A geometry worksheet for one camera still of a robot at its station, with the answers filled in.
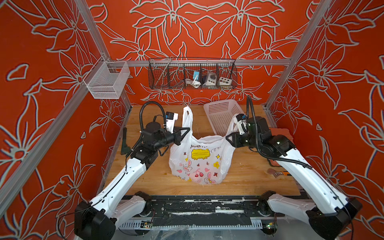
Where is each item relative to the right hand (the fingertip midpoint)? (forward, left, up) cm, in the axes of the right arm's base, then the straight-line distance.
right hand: (226, 136), depth 71 cm
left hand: (+2, +18, +4) cm, 19 cm away
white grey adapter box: (+38, +5, +7) cm, 39 cm away
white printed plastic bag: (-6, +10, -13) cm, 18 cm away
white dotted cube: (+40, -4, +4) cm, 40 cm away
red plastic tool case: (+18, -44, -20) cm, 52 cm away
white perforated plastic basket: (+36, -5, -25) cm, 44 cm away
